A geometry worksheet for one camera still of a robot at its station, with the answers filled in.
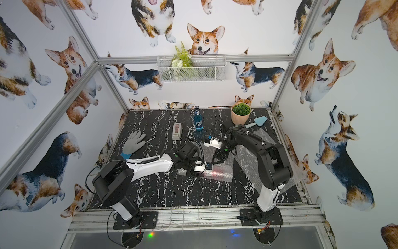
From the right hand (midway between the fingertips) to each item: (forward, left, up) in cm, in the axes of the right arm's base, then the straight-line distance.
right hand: (215, 156), depth 86 cm
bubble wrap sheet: (+4, -20, -9) cm, 22 cm away
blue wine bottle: (+24, +10, +4) cm, 26 cm away
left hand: (-4, +6, -4) cm, 8 cm away
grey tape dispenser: (+21, +25, -4) cm, 33 cm away
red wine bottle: (-7, 0, -3) cm, 8 cm away
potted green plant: (+31, -18, +2) cm, 36 cm away
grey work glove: (+13, +54, -6) cm, 56 cm away
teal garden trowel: (+33, -33, -10) cm, 48 cm away
